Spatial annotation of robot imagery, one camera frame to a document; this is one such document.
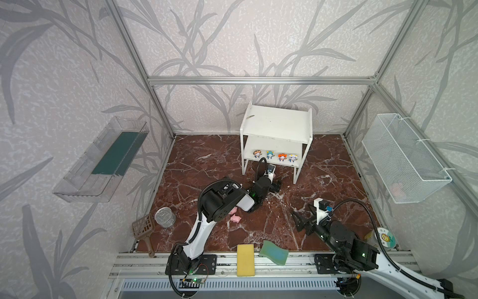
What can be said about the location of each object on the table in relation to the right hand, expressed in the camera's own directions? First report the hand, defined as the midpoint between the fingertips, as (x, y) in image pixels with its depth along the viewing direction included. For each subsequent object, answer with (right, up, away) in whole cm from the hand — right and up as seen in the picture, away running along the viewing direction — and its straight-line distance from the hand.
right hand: (300, 203), depth 77 cm
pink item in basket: (+38, +7, -3) cm, 38 cm away
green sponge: (-10, -20, -2) cm, 23 cm away
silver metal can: (-58, -7, +3) cm, 59 cm away
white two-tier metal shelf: (-8, +28, -2) cm, 29 cm away
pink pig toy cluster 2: (-28, -9, +7) cm, 30 cm away
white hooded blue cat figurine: (-1, +19, +8) cm, 20 cm away
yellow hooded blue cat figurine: (-18, +21, +10) cm, 29 cm away
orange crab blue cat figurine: (-6, +19, +8) cm, 22 cm away
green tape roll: (+34, -12, -4) cm, 36 cm away
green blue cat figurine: (-12, +20, +9) cm, 25 cm away
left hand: (-7, +12, +20) cm, 25 cm away
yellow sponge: (-23, -21, -4) cm, 31 cm away
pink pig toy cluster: (-29, -6, +10) cm, 31 cm away
